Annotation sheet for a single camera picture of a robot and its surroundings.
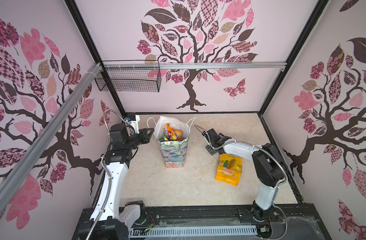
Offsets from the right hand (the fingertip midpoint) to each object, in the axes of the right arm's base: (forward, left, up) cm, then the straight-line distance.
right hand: (214, 143), depth 97 cm
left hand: (-8, +35, +24) cm, 43 cm away
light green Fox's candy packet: (-7, +30, +16) cm, 35 cm away
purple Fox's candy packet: (+10, -7, -4) cm, 13 cm away
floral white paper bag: (-6, +26, +16) cm, 31 cm away
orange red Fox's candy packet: (-1, +30, +16) cm, 34 cm away
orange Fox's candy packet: (0, +25, +12) cm, 28 cm away
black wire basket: (+55, +64, +13) cm, 86 cm away
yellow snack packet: (-18, -7, 0) cm, 19 cm away
